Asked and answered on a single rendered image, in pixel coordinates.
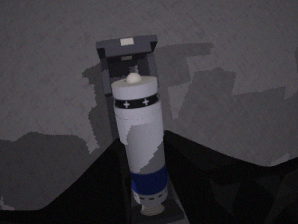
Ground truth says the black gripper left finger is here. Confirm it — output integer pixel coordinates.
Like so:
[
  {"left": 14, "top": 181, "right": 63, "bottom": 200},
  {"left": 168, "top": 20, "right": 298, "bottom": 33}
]
[{"left": 0, "top": 137, "right": 132, "bottom": 224}]

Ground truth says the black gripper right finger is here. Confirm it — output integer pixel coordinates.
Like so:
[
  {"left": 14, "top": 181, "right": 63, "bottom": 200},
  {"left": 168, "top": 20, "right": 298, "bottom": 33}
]
[{"left": 162, "top": 131, "right": 298, "bottom": 224}]

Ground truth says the grey cylindrical battery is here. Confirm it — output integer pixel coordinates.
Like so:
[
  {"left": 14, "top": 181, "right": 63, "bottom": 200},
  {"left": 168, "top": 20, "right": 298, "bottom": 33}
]
[{"left": 110, "top": 72, "right": 169, "bottom": 205}]

